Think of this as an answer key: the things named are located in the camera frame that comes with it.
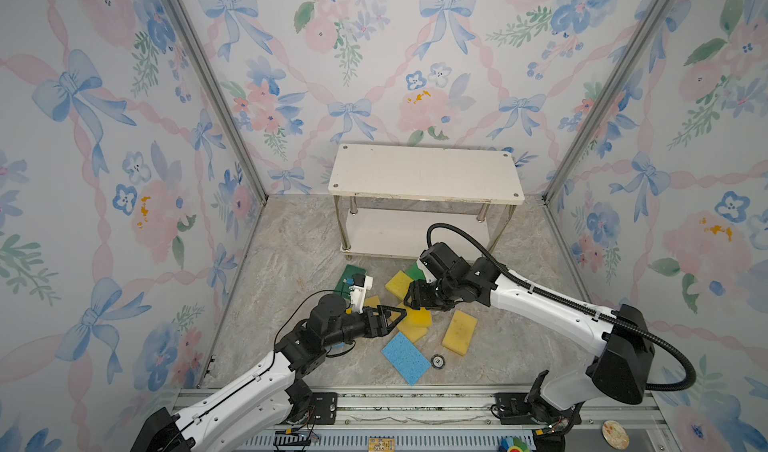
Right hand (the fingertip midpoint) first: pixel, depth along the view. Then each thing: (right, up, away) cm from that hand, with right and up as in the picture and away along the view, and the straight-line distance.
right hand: (409, 301), depth 77 cm
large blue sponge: (-1, -16, +3) cm, 16 cm away
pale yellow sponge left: (-10, -4, +15) cm, 19 cm away
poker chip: (+8, -18, +4) cm, 20 cm away
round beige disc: (+48, -30, -7) cm, 57 cm away
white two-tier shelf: (-6, +27, -2) cm, 27 cm away
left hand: (-3, -2, -6) cm, 7 cm away
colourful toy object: (+23, -31, -8) cm, 40 cm away
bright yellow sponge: (+2, -2, -7) cm, 8 cm away
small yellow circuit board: (-7, -31, -8) cm, 33 cm away
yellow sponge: (+2, -11, +8) cm, 14 cm away
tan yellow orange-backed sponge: (+15, -11, +8) cm, 20 cm away
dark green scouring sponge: (-15, +6, -7) cm, 18 cm away
